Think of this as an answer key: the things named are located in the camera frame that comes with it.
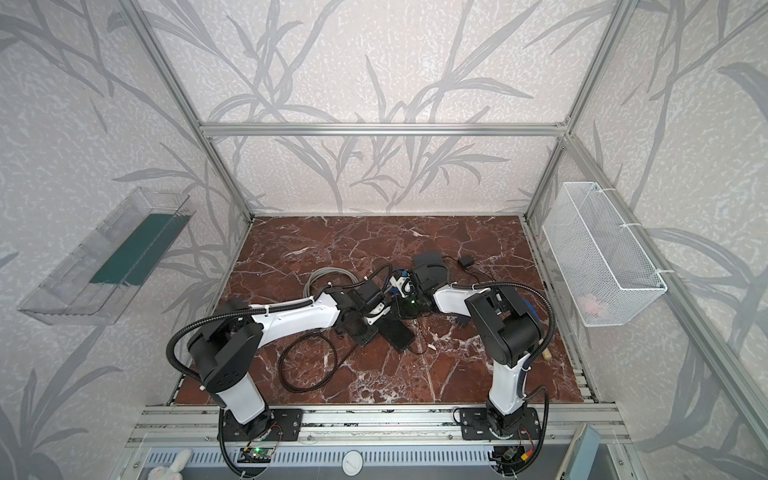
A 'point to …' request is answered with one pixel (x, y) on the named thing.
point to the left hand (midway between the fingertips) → (373, 328)
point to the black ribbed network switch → (395, 331)
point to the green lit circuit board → (255, 455)
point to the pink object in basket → (590, 306)
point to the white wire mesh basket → (609, 275)
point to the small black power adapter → (466, 261)
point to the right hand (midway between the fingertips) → (387, 306)
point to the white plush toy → (173, 472)
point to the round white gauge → (352, 462)
